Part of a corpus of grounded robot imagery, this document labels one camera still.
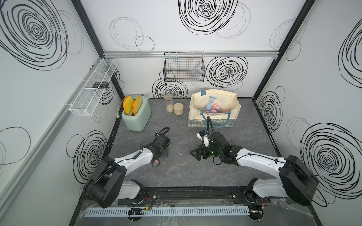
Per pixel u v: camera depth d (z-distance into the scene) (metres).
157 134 0.72
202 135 0.73
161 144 0.70
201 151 0.72
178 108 1.08
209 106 1.01
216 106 1.01
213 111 0.99
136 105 0.88
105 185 0.42
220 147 0.64
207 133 0.74
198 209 0.71
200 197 0.75
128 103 0.88
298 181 0.42
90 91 0.77
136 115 0.91
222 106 1.02
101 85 0.78
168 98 1.02
